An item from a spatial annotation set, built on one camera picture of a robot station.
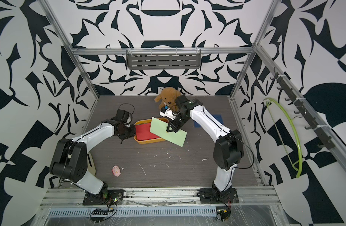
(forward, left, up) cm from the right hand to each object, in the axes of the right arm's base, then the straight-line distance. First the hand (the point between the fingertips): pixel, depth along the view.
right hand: (169, 127), depth 82 cm
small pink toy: (-20, +30, -14) cm, 39 cm away
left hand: (+4, +22, -10) cm, 25 cm away
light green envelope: (-1, +6, +1) cm, 6 cm away
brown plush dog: (+25, +1, 0) cm, 25 cm away
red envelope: (+4, +18, -13) cm, 23 cm away
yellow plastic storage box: (-2, +13, -14) cm, 19 cm away
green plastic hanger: (-24, -53, +12) cm, 60 cm away
